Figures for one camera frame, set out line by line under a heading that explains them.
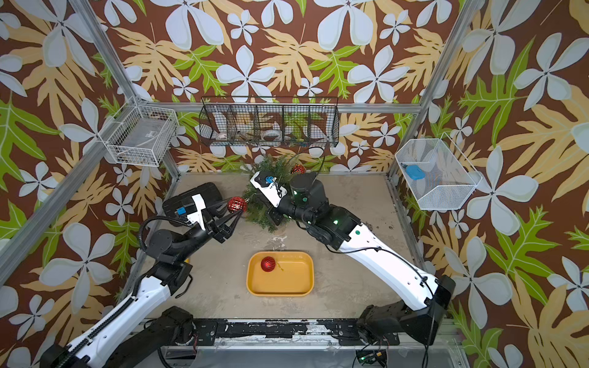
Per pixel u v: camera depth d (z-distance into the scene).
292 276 0.84
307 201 0.46
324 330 0.75
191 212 0.54
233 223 0.61
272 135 0.99
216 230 0.57
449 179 0.78
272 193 0.52
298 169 0.80
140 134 0.86
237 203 0.61
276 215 0.56
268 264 0.85
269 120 0.97
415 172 0.88
